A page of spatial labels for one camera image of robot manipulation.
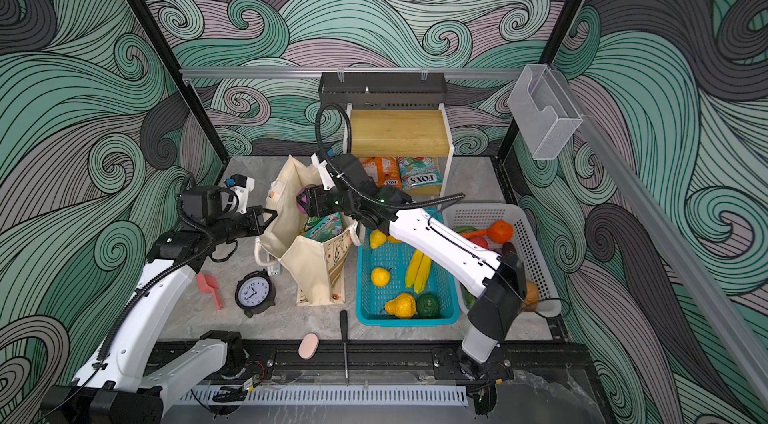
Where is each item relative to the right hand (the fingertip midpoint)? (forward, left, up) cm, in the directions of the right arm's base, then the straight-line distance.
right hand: (309, 195), depth 70 cm
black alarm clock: (-14, +19, -28) cm, 37 cm away
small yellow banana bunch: (-7, -28, -28) cm, 41 cm away
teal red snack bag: (+3, 0, -20) cm, 20 cm away
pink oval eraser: (-27, +1, -28) cm, 39 cm away
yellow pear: (-18, -23, -24) cm, 38 cm away
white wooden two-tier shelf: (+20, -23, +1) cm, 31 cm away
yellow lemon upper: (+3, -16, -26) cm, 31 cm away
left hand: (-1, +9, -6) cm, 11 cm away
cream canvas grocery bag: (-11, -1, -18) cm, 21 cm away
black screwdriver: (-24, -8, -30) cm, 39 cm away
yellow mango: (-8, -20, -7) cm, 23 cm away
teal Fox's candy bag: (+19, -29, -13) cm, 37 cm away
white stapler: (-7, +15, -28) cm, 33 cm away
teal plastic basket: (-13, -18, -31) cm, 38 cm away
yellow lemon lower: (-10, -17, -26) cm, 33 cm away
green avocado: (-18, -30, -25) cm, 43 cm away
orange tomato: (+5, -55, -26) cm, 61 cm away
